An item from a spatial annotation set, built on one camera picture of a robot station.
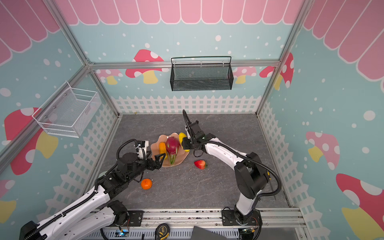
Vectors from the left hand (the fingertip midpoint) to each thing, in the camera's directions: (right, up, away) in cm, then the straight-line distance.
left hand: (158, 156), depth 78 cm
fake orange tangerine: (-8, -16, +4) cm, 18 cm away
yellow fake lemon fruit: (+11, +10, +10) cm, 18 cm away
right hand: (+12, +6, +9) cm, 17 cm away
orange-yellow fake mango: (-2, +2, +17) cm, 17 cm away
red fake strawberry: (+23, -7, +11) cm, 26 cm away
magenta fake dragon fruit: (+5, +4, +16) cm, 17 cm away
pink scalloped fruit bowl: (-6, +1, +16) cm, 17 cm away
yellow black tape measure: (+4, -33, -9) cm, 35 cm away
